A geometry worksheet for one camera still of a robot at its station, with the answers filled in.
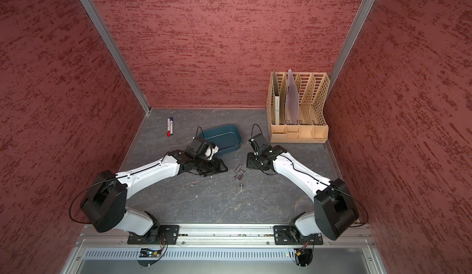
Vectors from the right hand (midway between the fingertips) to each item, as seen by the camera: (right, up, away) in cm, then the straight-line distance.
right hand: (251, 166), depth 85 cm
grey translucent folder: (+24, +32, +15) cm, 43 cm away
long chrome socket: (-7, -3, +9) cm, 12 cm away
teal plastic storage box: (-13, +12, +22) cm, 28 cm away
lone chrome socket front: (-5, -10, +2) cm, 11 cm away
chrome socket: (-29, -10, +2) cm, 31 cm away
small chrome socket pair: (-6, -6, +5) cm, 10 cm away
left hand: (-14, -3, -3) cm, 14 cm away
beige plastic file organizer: (+36, +18, +16) cm, 43 cm away
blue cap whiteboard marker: (-48, +19, +25) cm, 57 cm away
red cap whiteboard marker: (-50, +16, +24) cm, 58 cm away
